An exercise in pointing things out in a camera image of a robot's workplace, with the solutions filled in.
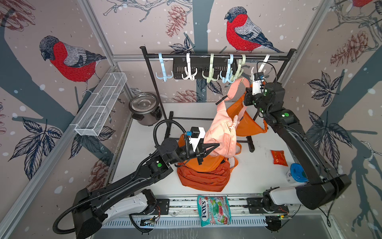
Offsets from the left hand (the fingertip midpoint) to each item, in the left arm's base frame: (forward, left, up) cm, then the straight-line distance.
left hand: (220, 143), depth 56 cm
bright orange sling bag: (+25, -24, -20) cm, 40 cm away
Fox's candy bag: (-18, +1, -33) cm, 38 cm away
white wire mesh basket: (+15, +61, -7) cm, 63 cm away
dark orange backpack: (-5, -1, -30) cm, 31 cm away
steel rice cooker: (+38, +44, -22) cm, 62 cm away
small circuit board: (-23, +33, -39) cm, 56 cm away
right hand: (+29, -16, +4) cm, 34 cm away
